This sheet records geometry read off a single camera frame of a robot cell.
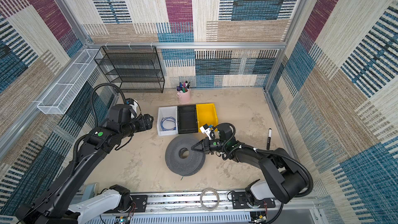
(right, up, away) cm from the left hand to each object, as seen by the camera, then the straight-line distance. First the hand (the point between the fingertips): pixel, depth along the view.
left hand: (147, 116), depth 74 cm
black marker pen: (+65, -16, +18) cm, 69 cm away
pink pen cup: (+14, +14, +31) cm, 37 cm away
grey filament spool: (+16, -22, +4) cm, 27 cm away
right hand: (+21, -17, +3) cm, 28 cm away
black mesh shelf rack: (-22, +31, +34) cm, 51 cm away
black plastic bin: (+16, -4, +34) cm, 37 cm away
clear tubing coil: (+33, -39, -1) cm, 51 cm away
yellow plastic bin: (+29, -1, +30) cm, 42 cm away
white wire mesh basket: (-39, +10, -2) cm, 41 cm away
